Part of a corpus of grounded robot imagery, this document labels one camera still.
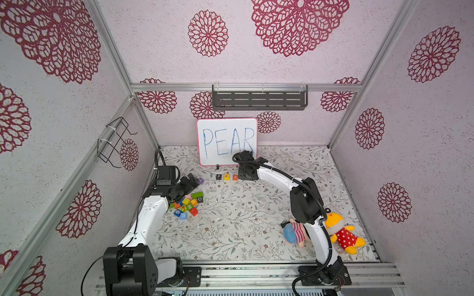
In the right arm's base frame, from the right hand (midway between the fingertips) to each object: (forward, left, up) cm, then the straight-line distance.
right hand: (242, 172), depth 99 cm
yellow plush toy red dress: (-28, -41, -2) cm, 50 cm away
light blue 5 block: (-23, +29, -5) cm, 37 cm away
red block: (-21, +23, -4) cm, 32 cm away
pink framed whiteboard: (+17, +13, +8) cm, 23 cm away
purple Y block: (-2, +23, -5) cm, 24 cm away
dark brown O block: (-14, +22, -5) cm, 26 cm away
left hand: (-14, +22, +8) cm, 27 cm away
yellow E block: (+1, +9, -6) cm, 11 cm away
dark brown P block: (+1, +14, -6) cm, 15 cm away
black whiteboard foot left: (+8, +15, -6) cm, 18 cm away
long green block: (-11, +25, -6) cm, 28 cm away
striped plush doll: (-31, -23, -1) cm, 38 cm away
